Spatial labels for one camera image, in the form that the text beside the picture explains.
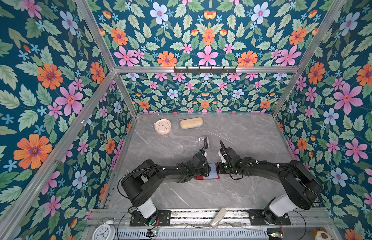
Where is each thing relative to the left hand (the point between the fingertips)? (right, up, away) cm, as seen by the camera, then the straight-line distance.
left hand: (213, 167), depth 86 cm
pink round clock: (-35, +24, +22) cm, 48 cm away
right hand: (+2, -1, +3) cm, 4 cm away
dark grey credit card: (-4, +14, +11) cm, 19 cm away
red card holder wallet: (0, -4, +1) cm, 4 cm away
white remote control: (+1, -20, -16) cm, 25 cm away
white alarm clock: (-52, -24, -19) cm, 60 cm away
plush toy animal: (+47, -25, -19) cm, 57 cm away
